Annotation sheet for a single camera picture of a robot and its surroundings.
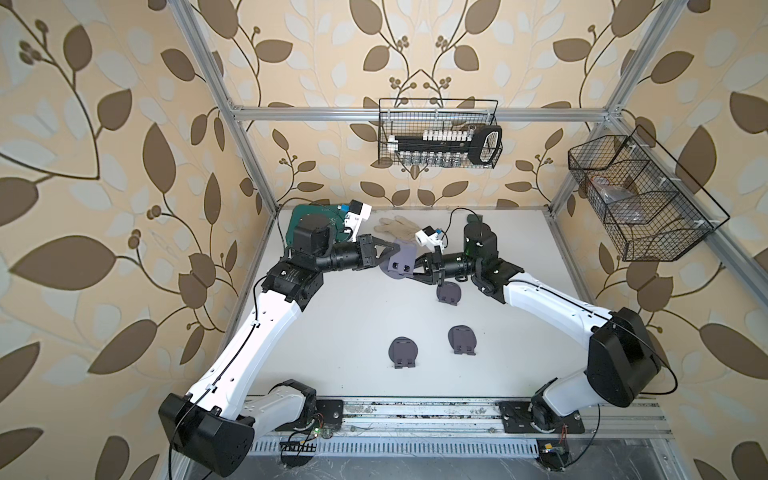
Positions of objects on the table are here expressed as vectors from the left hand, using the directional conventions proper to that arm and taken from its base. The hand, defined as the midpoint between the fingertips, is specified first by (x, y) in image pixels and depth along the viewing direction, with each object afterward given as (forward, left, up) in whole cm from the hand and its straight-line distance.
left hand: (394, 245), depth 62 cm
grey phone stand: (-9, -3, -37) cm, 38 cm away
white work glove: (+37, -2, -36) cm, 52 cm away
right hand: (-1, -2, -10) cm, 10 cm away
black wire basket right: (+13, -63, -1) cm, 65 cm away
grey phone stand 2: (-6, -21, -37) cm, 43 cm away
